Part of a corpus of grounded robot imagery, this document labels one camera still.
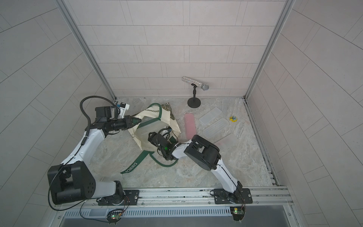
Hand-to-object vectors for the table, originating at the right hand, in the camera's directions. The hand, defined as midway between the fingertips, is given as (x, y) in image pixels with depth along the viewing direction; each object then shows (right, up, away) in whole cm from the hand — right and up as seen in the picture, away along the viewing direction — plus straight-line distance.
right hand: (151, 136), depth 92 cm
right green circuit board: (+49, -32, -24) cm, 64 cm away
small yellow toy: (+57, +11, +9) cm, 59 cm away
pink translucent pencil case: (+26, +6, +7) cm, 28 cm away
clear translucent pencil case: (+41, +13, +12) cm, 45 cm away
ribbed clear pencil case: (+44, +5, +5) cm, 44 cm away
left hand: (-2, +13, -13) cm, 18 cm away
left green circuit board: (-9, -31, -28) cm, 43 cm away
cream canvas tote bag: (+2, +11, -1) cm, 11 cm away
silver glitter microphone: (+35, +33, +1) cm, 48 cm away
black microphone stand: (+29, +24, +19) cm, 42 cm away
